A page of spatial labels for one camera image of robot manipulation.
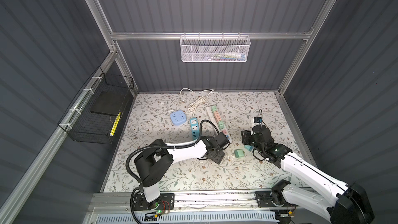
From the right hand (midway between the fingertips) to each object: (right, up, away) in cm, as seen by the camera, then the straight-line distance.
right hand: (245, 133), depth 83 cm
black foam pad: (-68, +16, -9) cm, 71 cm away
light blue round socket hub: (-39, +7, +19) cm, 44 cm away
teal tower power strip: (-28, +1, +15) cm, 32 cm away
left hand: (-15, -13, +4) cm, 20 cm away
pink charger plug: (-12, +7, +21) cm, 26 cm away
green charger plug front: (-2, -12, +4) cm, 13 cm away
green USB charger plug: (-15, +13, +19) cm, 28 cm away
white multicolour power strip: (-16, +6, +18) cm, 25 cm away
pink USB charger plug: (-14, +10, +17) cm, 24 cm away
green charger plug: (-12, +3, +11) cm, 16 cm away
